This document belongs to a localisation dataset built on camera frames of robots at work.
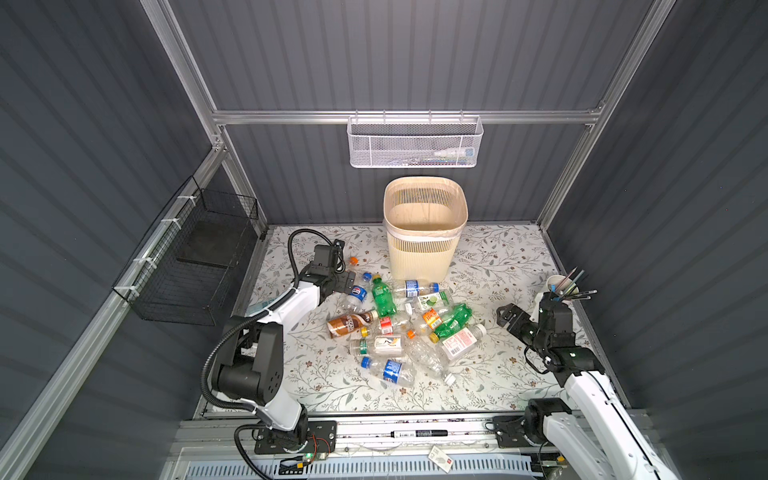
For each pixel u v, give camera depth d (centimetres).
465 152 91
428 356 87
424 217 105
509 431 74
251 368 46
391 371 79
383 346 83
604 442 44
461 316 91
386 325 87
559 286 91
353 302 96
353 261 107
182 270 73
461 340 85
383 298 97
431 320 87
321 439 72
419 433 74
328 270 72
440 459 69
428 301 94
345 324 88
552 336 61
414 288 96
